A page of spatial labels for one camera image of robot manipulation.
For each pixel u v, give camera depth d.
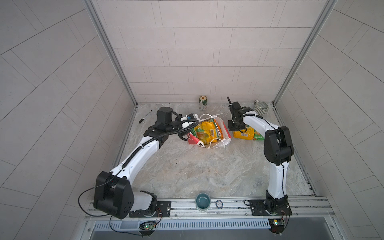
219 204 0.72
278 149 0.54
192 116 0.62
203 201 0.74
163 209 0.71
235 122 0.74
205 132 0.89
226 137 0.77
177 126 0.65
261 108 1.06
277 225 0.68
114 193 0.39
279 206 0.66
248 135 0.94
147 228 0.65
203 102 1.06
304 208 0.73
